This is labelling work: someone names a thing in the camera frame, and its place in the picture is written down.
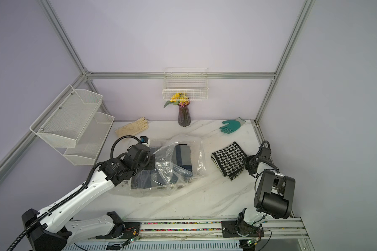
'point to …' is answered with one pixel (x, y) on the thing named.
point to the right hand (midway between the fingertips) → (244, 163)
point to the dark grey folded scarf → (160, 176)
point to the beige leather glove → (132, 128)
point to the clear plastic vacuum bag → (166, 148)
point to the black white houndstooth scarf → (230, 159)
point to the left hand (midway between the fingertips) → (150, 159)
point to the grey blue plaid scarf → (183, 156)
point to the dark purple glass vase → (184, 118)
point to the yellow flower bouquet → (181, 99)
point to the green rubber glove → (233, 126)
